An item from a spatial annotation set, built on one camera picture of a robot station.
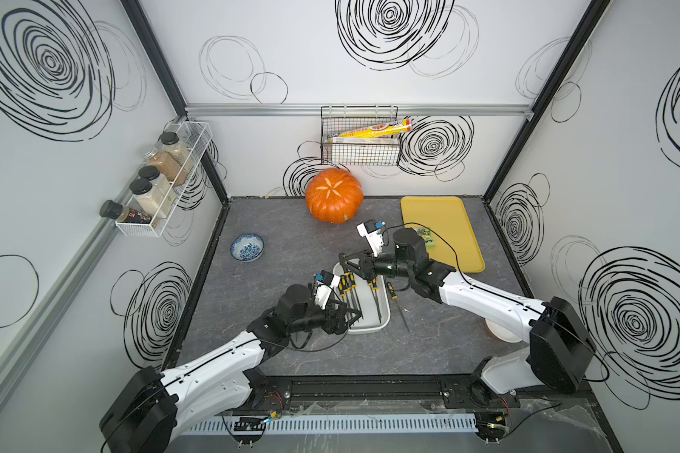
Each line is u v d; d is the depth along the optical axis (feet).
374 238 2.26
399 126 2.83
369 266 2.16
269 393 2.41
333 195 3.42
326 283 2.28
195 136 3.33
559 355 1.36
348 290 3.05
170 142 2.42
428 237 3.45
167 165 2.36
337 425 3.16
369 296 3.00
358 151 2.84
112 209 1.94
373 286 3.08
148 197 2.13
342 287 3.06
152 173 2.18
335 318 2.19
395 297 2.99
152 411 1.31
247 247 3.35
